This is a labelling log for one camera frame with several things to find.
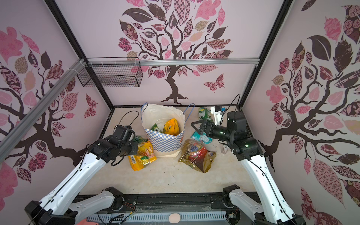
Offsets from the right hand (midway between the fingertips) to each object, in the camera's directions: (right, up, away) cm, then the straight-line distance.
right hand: (196, 125), depth 63 cm
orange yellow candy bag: (-28, -18, +15) cm, 36 cm away
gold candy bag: (+2, -19, +22) cm, 29 cm away
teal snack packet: (+8, -11, +32) cm, 35 cm away
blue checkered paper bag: (-17, -12, +16) cm, 26 cm away
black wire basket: (-55, +36, +32) cm, 73 cm away
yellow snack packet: (-14, -3, +32) cm, 35 cm away
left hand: (-33, -14, +12) cm, 38 cm away
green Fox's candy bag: (-27, -4, +37) cm, 46 cm away
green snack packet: (+11, +7, +46) cm, 48 cm away
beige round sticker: (-11, -48, +7) cm, 49 cm away
